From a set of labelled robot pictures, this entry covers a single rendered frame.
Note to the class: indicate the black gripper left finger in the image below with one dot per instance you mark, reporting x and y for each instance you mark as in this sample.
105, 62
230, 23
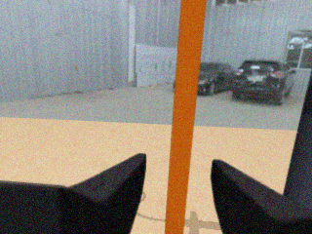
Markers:
106, 203

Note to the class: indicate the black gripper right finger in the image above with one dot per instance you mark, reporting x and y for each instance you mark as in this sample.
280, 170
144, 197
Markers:
245, 206

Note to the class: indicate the orange handle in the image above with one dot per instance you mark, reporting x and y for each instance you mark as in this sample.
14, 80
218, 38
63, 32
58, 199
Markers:
189, 47

